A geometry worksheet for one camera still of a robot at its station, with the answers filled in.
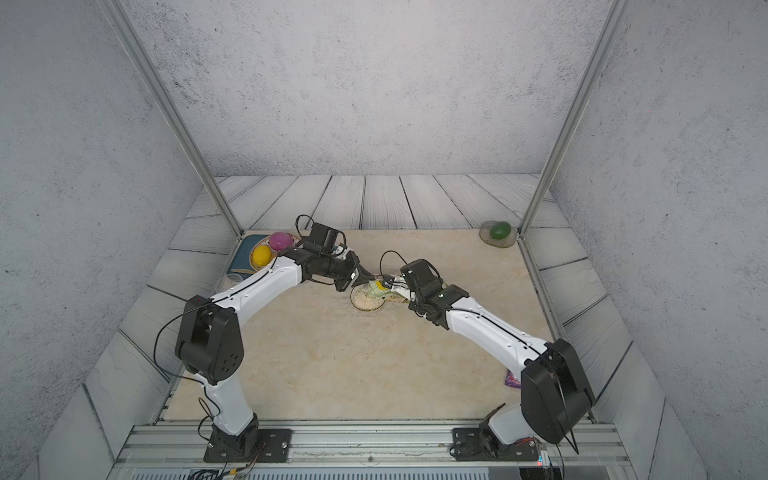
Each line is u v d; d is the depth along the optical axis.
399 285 0.75
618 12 0.70
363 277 0.81
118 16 0.70
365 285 0.85
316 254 0.71
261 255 1.08
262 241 1.15
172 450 0.76
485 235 1.19
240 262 1.12
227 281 1.04
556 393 0.42
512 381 0.83
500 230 1.16
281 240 1.10
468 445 0.73
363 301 0.96
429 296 0.62
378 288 0.81
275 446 0.73
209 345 0.48
